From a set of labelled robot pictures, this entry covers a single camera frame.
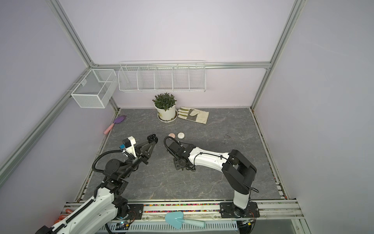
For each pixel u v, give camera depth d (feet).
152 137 2.29
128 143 1.99
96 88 3.16
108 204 1.81
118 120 3.71
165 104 3.34
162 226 2.32
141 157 2.06
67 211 2.41
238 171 1.50
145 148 2.19
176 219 2.34
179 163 2.53
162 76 3.18
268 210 2.47
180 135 3.35
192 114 3.79
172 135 3.37
